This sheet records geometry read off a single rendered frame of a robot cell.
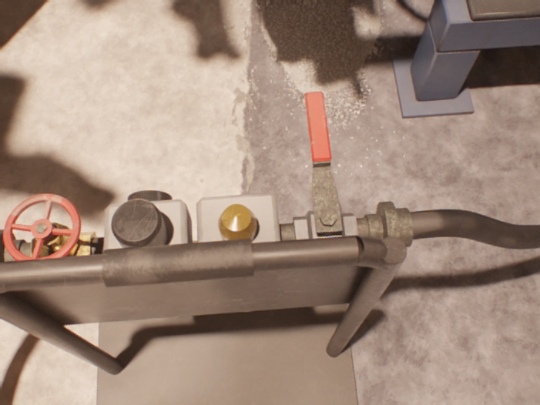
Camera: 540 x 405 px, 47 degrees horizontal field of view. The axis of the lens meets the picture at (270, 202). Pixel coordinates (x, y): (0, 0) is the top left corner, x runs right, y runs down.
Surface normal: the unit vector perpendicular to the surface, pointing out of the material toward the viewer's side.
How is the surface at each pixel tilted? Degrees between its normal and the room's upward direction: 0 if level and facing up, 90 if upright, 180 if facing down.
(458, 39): 90
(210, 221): 0
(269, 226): 0
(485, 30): 90
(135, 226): 0
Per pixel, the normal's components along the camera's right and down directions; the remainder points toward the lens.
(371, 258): 0.42, 0.40
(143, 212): 0.00, -0.38
